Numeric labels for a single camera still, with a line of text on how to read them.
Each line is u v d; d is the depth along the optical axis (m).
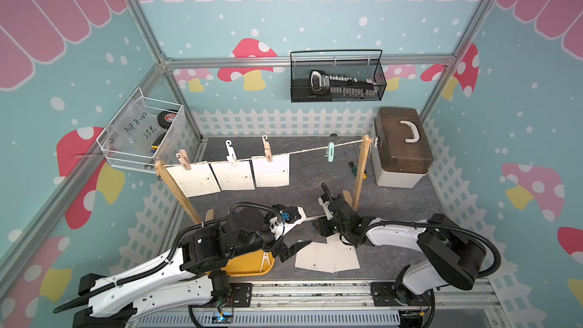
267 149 0.55
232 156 0.56
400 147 0.97
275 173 0.63
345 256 0.83
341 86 0.88
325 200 0.80
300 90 0.88
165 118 0.81
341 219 0.69
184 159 0.52
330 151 0.58
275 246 0.52
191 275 0.45
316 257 0.83
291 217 0.49
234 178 0.62
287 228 0.51
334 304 0.74
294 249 0.52
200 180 0.61
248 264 0.83
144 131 0.71
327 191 0.79
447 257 0.44
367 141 0.57
